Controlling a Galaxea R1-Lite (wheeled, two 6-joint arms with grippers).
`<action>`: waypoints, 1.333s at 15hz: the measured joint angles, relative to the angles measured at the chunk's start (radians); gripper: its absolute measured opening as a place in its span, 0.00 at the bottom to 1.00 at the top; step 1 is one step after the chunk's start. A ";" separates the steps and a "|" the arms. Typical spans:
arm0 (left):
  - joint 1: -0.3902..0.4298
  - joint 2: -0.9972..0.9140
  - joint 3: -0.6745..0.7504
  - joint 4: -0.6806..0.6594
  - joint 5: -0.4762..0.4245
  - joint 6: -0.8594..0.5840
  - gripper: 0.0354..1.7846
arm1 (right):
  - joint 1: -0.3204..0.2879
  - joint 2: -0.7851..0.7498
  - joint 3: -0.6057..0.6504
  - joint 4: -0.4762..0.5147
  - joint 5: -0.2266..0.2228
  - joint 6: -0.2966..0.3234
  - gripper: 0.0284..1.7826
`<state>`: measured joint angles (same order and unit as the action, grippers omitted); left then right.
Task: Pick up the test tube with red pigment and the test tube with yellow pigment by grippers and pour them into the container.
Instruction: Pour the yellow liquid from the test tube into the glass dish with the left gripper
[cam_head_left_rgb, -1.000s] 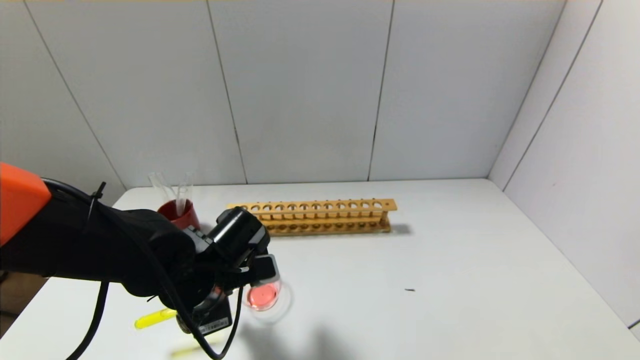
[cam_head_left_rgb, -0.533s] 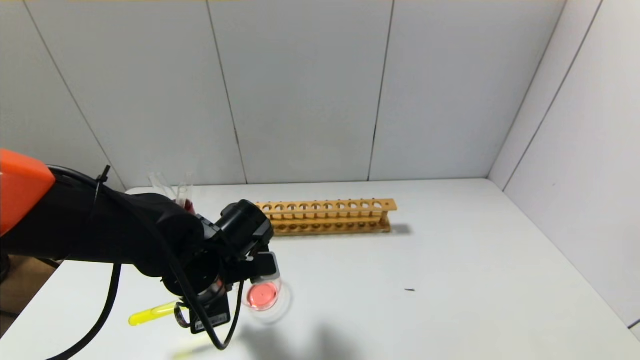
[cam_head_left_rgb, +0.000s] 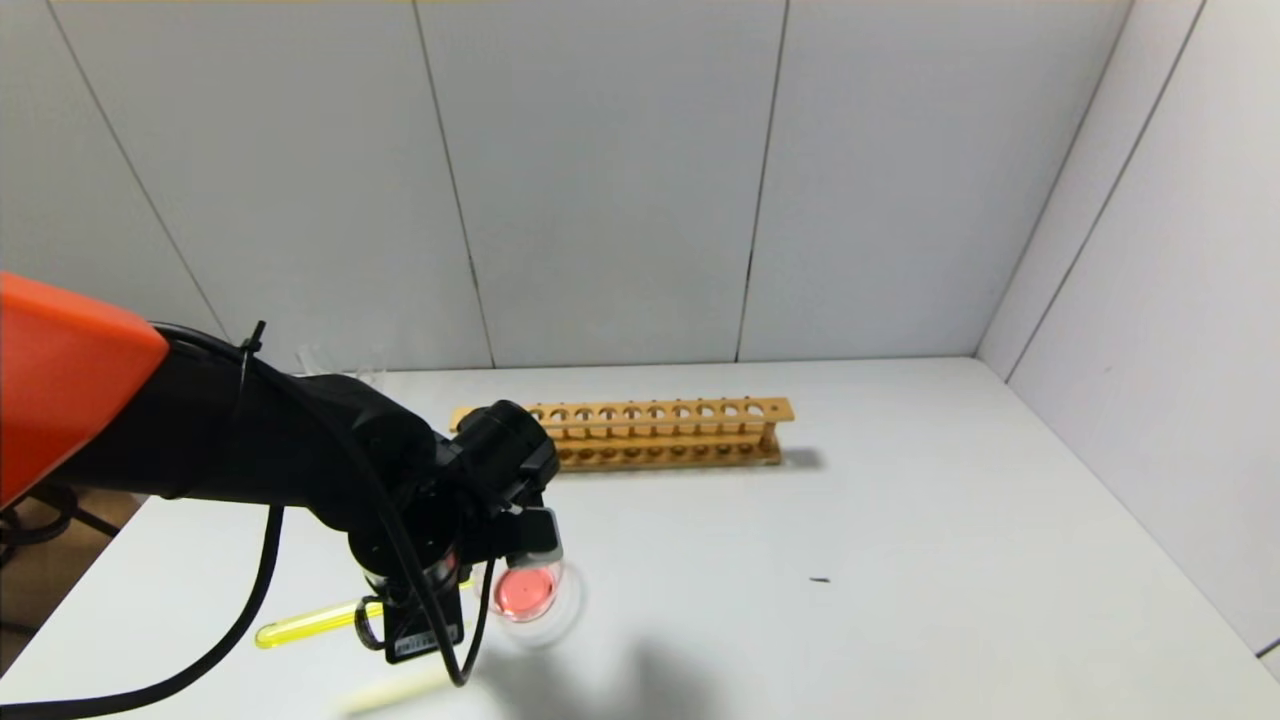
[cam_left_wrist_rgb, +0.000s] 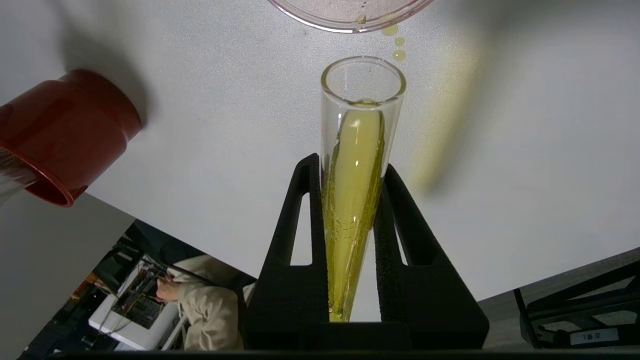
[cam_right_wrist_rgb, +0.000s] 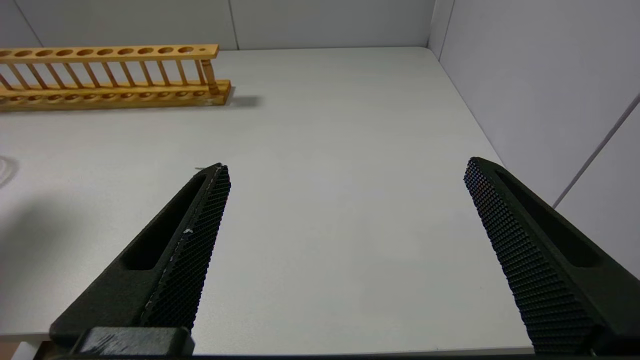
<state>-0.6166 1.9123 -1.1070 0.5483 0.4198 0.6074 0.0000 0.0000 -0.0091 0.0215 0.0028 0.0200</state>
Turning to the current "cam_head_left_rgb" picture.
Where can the test tube with yellow pigment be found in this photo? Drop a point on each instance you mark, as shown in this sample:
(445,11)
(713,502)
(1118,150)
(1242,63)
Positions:
(310,625)

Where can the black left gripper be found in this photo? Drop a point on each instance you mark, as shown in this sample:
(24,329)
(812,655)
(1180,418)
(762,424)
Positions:
(424,636)

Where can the black office chair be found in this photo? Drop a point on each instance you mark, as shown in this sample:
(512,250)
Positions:
(100,527)

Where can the orange and black left arm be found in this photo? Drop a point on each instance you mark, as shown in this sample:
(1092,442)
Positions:
(250,440)

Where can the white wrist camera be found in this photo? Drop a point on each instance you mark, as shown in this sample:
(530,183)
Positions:
(535,535)

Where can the clear glass dish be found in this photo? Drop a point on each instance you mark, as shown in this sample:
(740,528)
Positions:
(530,595)

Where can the wooden test tube rack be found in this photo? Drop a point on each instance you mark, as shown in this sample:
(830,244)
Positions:
(680,455)

